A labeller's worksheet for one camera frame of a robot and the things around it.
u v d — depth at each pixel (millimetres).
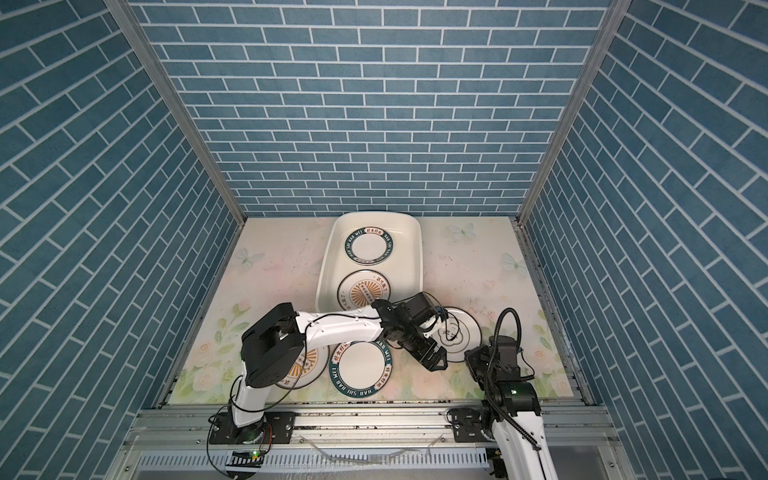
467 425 736
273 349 488
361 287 992
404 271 1040
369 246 1111
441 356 722
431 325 721
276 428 733
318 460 698
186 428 741
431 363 709
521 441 519
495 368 629
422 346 735
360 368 825
